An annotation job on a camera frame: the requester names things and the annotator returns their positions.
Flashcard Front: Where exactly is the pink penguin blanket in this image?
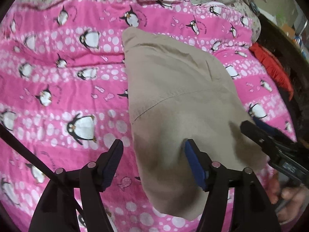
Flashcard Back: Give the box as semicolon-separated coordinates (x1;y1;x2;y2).
1;0;296;231

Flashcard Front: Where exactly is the person right hand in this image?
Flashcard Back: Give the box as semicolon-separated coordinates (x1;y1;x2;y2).
266;172;308;224

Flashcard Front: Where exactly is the black cable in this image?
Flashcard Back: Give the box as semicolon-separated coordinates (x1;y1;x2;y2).
0;122;86;219

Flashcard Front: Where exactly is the dark wooden bed frame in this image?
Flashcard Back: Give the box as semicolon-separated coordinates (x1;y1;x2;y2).
257;14;308;142

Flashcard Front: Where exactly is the red cloth right side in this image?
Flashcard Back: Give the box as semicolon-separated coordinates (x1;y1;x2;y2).
249;43;294;101

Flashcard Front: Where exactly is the beige jacket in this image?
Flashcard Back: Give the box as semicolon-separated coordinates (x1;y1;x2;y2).
122;27;267;220

